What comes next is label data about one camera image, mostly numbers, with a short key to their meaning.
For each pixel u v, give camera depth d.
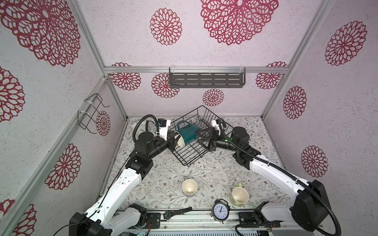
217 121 0.74
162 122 0.58
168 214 0.76
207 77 0.92
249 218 0.74
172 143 0.61
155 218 0.75
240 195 0.82
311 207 0.40
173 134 0.65
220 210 0.75
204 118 1.16
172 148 0.62
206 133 0.64
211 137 0.61
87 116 0.76
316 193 0.40
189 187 0.83
